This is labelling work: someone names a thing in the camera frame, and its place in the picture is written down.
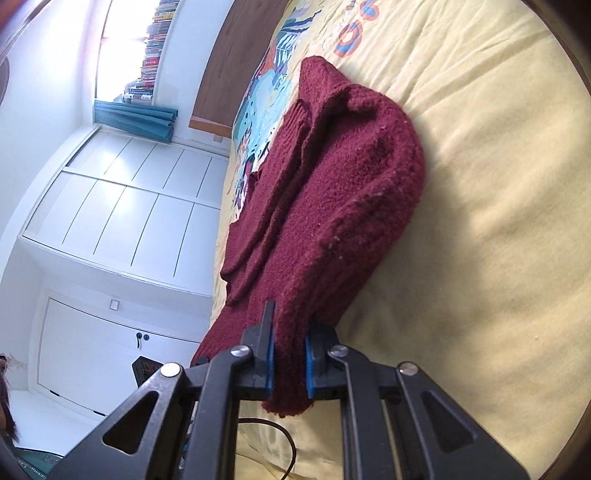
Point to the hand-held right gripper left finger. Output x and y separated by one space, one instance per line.
270 369

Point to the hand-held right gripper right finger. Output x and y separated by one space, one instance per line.
310 369

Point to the dark red knitted sweater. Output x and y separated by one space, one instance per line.
332 184

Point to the black device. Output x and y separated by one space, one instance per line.
147 368

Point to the white wardrobe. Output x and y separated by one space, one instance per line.
115 221

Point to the bed with yellow duvet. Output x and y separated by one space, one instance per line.
485 230

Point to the teal curtain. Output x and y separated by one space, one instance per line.
138 117

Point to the wooden headboard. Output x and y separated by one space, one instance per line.
231 69

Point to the row of books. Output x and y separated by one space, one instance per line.
154 55

